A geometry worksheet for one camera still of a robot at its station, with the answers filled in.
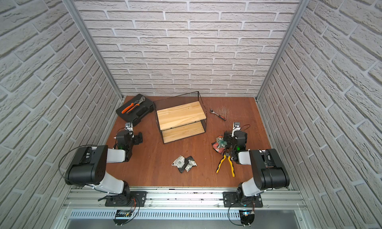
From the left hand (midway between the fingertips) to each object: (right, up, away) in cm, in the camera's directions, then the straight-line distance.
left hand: (133, 130), depth 95 cm
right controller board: (+66, -39, -25) cm, 81 cm away
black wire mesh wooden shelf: (+32, +9, -7) cm, 34 cm away
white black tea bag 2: (+39, -18, -9) cm, 44 cm away
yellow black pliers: (+60, -14, -7) cm, 62 cm away
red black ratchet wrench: (+53, +12, +15) cm, 57 cm away
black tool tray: (-2, +13, +9) cm, 16 cm away
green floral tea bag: (+57, -7, -6) cm, 58 cm away
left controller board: (+4, -39, -22) cm, 45 cm away
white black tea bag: (+33, -18, -10) cm, 38 cm away
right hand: (+68, -1, 0) cm, 68 cm away
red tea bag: (+53, -9, -5) cm, 54 cm away
